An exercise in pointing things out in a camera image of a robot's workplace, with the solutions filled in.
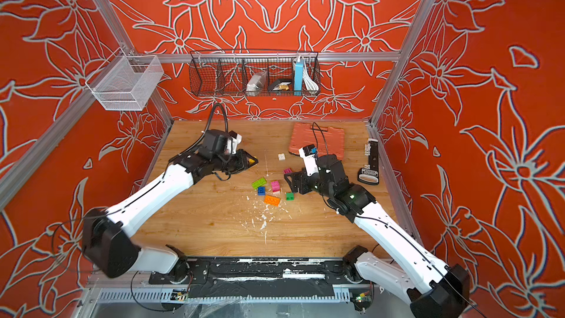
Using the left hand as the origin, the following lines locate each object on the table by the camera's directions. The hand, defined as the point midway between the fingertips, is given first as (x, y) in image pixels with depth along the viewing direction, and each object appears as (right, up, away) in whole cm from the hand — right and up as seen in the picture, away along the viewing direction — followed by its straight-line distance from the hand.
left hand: (257, 160), depth 77 cm
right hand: (+11, -4, -5) cm, 13 cm away
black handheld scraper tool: (+49, -9, +19) cm, 54 cm away
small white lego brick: (+9, -1, +26) cm, 27 cm away
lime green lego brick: (-1, -12, +17) cm, 21 cm away
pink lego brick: (+6, -12, +12) cm, 18 cm away
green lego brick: (+13, -16, +12) cm, 24 cm away
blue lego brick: (0, -15, +15) cm, 21 cm away
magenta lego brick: (+12, -7, +20) cm, 24 cm away
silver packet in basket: (-2, +32, +14) cm, 35 cm away
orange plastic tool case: (+31, +7, +26) cm, 41 cm away
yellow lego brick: (-2, 0, -2) cm, 2 cm away
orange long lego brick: (+5, -18, +12) cm, 22 cm away
